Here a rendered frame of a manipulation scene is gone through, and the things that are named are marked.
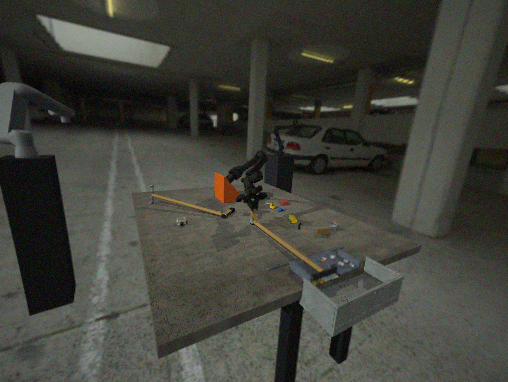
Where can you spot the tan wooden pole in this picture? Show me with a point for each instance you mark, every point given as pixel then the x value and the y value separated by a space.
pixel 320 271

